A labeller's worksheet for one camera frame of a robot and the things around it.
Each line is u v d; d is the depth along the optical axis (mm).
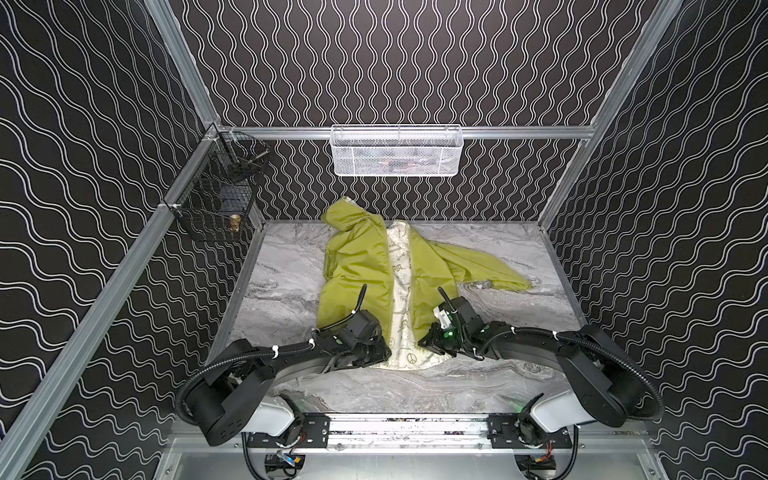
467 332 701
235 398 430
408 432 760
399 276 1037
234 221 808
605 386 440
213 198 939
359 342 683
